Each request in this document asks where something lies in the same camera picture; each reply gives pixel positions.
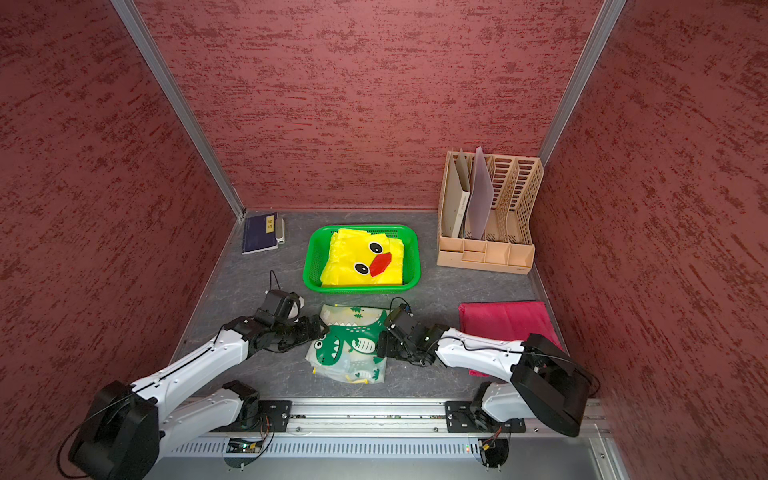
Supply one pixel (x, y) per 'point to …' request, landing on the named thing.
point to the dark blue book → (259, 233)
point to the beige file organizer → (506, 244)
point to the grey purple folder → (481, 196)
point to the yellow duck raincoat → (357, 258)
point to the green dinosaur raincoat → (349, 350)
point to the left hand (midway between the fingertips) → (316, 340)
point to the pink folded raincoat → (509, 321)
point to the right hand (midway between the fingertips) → (387, 355)
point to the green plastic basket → (317, 247)
